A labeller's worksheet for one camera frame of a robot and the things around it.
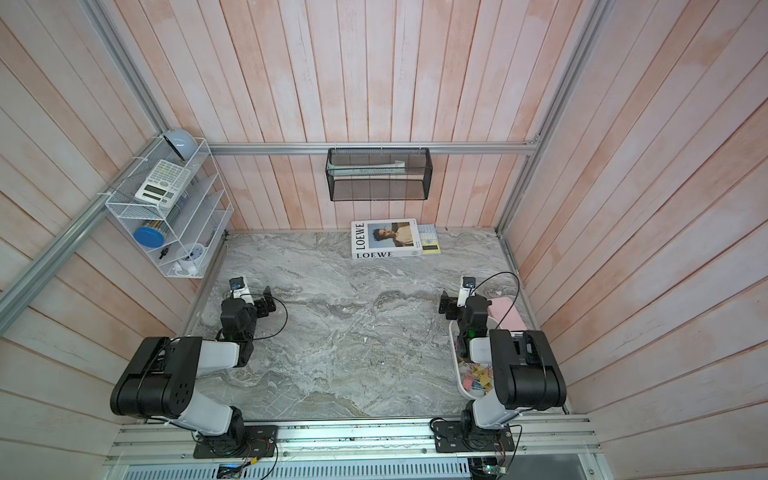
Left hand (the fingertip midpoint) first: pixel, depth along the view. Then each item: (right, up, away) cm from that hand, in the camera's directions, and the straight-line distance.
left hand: (256, 291), depth 94 cm
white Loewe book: (+42, +18, +21) cm, 50 cm away
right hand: (+66, +1, +1) cm, 66 cm away
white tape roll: (-22, +12, +1) cm, 25 cm away
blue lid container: (-21, +16, -17) cm, 31 cm away
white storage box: (+66, -23, -12) cm, 71 cm away
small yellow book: (+60, +18, +24) cm, 67 cm away
